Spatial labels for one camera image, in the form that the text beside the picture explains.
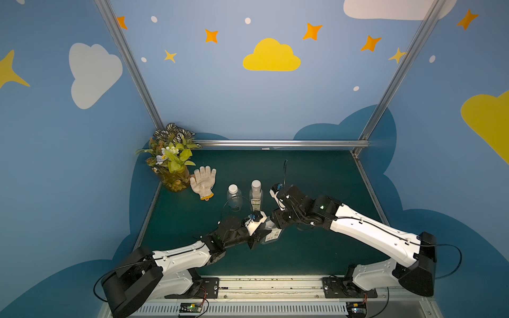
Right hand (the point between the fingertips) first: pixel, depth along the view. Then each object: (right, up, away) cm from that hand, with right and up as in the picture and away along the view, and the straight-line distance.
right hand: (277, 213), depth 75 cm
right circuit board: (+29, -35, -2) cm, 46 cm away
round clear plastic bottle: (-18, +2, +16) cm, 24 cm away
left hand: (-3, -5, +3) cm, 7 cm away
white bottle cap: (-18, +8, +10) cm, 23 cm away
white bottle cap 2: (-8, +10, +7) cm, 15 cm away
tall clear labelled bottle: (-8, +4, +16) cm, 19 cm away
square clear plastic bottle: (-1, -10, +5) cm, 11 cm away
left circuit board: (-32, -34, -3) cm, 47 cm away
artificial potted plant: (-47, +26, +13) cm, 55 cm away
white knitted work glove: (-36, +10, +29) cm, 48 cm away
